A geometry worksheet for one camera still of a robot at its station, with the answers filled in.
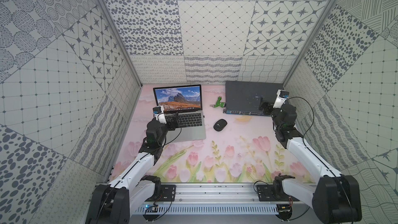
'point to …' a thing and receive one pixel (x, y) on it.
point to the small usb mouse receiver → (203, 116)
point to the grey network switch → (243, 98)
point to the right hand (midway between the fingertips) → (270, 99)
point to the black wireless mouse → (219, 125)
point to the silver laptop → (186, 101)
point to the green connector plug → (218, 103)
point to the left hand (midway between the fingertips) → (167, 111)
